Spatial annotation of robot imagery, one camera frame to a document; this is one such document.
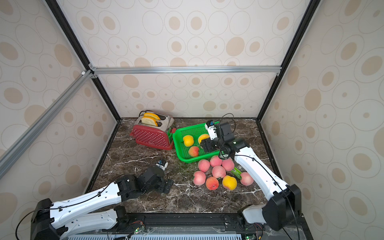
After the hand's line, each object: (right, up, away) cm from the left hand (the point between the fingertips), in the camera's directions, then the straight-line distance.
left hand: (169, 181), depth 76 cm
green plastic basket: (+4, +12, +24) cm, 27 cm away
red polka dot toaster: (-9, +22, +15) cm, 28 cm away
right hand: (+18, +19, +3) cm, 27 cm away
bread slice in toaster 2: (-16, +32, +16) cm, 39 cm away
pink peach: (+25, +8, +13) cm, 30 cm away
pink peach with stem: (+16, -1, +7) cm, 17 cm away
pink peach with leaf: (+41, -1, +6) cm, 42 cm away
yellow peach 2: (+17, +22, +2) cm, 28 cm away
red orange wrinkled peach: (+12, +13, +18) cm, 25 cm away
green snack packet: (+38, +1, +14) cm, 41 cm away
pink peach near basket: (+18, +6, +12) cm, 22 cm away
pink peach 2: (+33, +6, +13) cm, 36 cm away
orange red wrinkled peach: (+22, -3, +5) cm, 23 cm away
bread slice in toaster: (-16, +36, +18) cm, 43 cm away
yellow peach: (+9, +19, +23) cm, 31 cm away
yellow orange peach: (+32, -3, +5) cm, 32 cm away
